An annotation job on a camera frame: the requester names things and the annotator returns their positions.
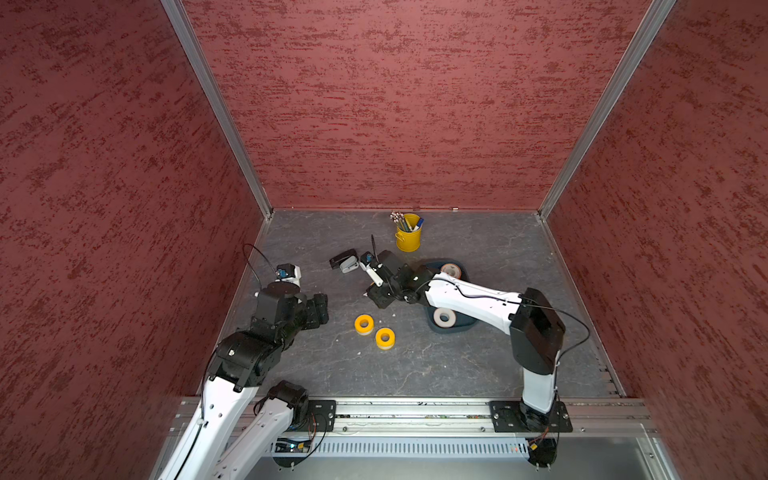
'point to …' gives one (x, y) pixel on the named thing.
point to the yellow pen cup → (408, 242)
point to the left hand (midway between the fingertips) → (311, 307)
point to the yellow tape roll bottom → (385, 338)
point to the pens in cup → (402, 221)
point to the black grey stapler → (346, 262)
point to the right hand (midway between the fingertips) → (379, 291)
